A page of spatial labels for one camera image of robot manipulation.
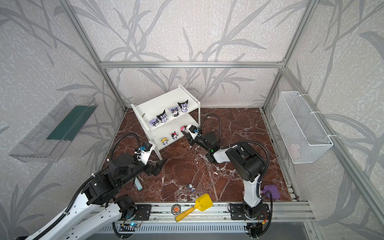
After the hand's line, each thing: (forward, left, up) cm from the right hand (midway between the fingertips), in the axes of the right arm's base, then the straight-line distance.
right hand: (185, 124), depth 86 cm
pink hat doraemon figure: (-3, +1, 0) cm, 3 cm away
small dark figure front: (-30, -4, -18) cm, 35 cm away
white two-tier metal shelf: (0, +18, +13) cm, 22 cm away
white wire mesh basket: (-18, -52, +14) cm, 57 cm away
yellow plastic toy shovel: (-38, -10, -17) cm, 42 cm away
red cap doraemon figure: (-8, +5, 0) cm, 10 cm away
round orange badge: (-40, +4, -19) cm, 45 cm away
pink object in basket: (-17, -56, +1) cm, 58 cm away
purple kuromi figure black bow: (-12, +11, +17) cm, 24 cm away
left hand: (-20, +9, +6) cm, 22 cm away
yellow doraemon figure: (-11, +10, 0) cm, 15 cm away
